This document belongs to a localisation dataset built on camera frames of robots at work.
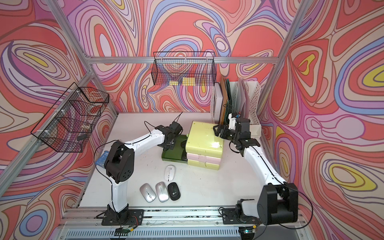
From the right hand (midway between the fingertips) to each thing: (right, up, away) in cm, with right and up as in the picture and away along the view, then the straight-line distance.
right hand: (219, 133), depth 84 cm
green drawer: (-25, -14, +13) cm, 31 cm away
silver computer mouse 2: (-32, -32, -4) cm, 45 cm away
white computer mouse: (-29, -23, +2) cm, 37 cm away
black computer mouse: (-26, -32, -4) cm, 41 cm away
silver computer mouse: (-40, -32, -5) cm, 51 cm away
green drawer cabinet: (-10, -7, -10) cm, 16 cm away
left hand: (-31, -8, +11) cm, 34 cm away
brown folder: (+3, +19, 0) cm, 19 cm away
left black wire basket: (-78, +4, -11) cm, 79 cm away
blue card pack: (-73, -18, +9) cm, 76 cm away
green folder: (+6, +17, +3) cm, 19 cm away
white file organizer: (+16, +22, +4) cm, 27 cm away
